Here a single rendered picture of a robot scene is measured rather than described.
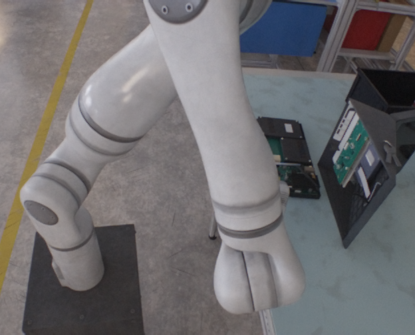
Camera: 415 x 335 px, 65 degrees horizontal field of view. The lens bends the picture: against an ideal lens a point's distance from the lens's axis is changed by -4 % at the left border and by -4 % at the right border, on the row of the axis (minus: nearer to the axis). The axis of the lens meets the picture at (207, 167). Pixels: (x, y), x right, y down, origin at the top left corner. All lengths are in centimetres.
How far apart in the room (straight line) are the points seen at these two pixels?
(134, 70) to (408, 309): 65
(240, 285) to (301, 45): 213
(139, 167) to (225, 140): 191
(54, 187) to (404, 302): 66
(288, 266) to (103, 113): 25
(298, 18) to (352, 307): 189
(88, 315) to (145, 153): 160
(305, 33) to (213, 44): 213
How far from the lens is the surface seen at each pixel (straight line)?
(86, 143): 42
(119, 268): 83
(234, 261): 39
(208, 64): 26
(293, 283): 39
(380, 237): 83
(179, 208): 198
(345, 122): 81
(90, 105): 39
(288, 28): 232
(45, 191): 55
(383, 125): 75
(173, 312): 169
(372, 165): 72
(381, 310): 74
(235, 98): 27
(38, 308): 82
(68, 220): 57
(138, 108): 37
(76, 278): 76
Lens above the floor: 158
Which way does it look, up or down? 46 degrees down
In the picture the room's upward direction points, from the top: 9 degrees clockwise
